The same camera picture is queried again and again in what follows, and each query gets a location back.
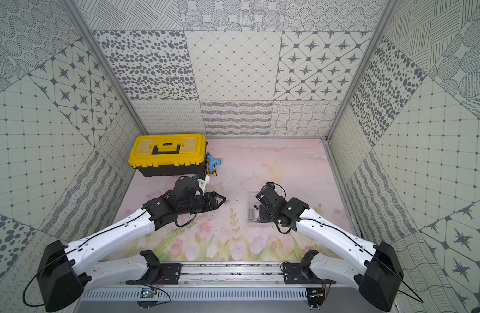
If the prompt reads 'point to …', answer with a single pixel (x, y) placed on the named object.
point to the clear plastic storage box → (251, 201)
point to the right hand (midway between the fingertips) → (267, 213)
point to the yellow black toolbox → (169, 155)
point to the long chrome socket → (250, 214)
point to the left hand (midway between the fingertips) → (223, 196)
